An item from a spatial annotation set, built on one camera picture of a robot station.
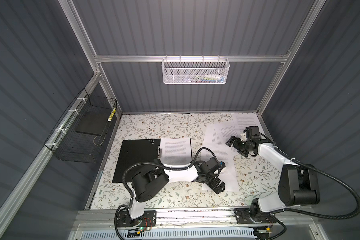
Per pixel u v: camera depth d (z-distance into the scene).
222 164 0.77
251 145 0.67
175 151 0.99
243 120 1.17
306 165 0.45
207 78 0.92
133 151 0.99
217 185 0.73
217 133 1.08
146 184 0.49
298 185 0.86
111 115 0.82
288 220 0.73
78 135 0.72
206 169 0.67
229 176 0.88
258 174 0.89
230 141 0.84
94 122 0.77
